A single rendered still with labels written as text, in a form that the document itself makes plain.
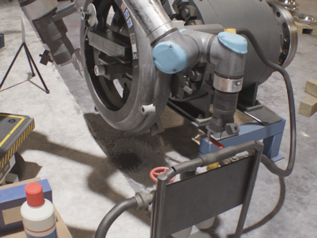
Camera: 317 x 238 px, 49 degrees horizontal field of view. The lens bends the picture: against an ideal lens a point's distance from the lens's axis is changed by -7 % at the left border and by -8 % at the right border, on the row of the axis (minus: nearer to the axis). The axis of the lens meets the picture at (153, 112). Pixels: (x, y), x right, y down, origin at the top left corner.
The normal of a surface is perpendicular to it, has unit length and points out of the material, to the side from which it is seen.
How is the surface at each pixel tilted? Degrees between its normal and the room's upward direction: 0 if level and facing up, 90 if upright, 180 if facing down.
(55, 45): 107
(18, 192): 13
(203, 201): 90
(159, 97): 102
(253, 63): 98
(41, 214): 42
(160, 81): 91
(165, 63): 94
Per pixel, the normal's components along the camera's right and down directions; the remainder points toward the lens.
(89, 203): 0.05, -0.90
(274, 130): 0.52, 0.40
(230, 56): -0.24, 0.41
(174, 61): -0.46, 0.42
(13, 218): 0.49, 0.58
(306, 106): -0.70, 0.28
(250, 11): 0.39, -0.37
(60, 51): -0.07, 0.24
